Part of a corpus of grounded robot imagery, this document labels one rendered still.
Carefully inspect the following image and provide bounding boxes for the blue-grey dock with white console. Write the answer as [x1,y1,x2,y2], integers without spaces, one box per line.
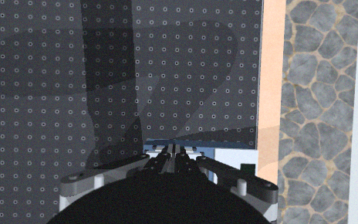
[143,139,258,176]

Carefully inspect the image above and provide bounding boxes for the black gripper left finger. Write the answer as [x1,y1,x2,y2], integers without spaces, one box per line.
[59,144,174,212]

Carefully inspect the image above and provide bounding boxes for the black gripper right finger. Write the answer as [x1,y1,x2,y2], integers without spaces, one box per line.
[173,144,279,224]

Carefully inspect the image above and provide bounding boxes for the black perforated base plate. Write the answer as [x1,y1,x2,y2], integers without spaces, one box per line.
[0,0,264,224]

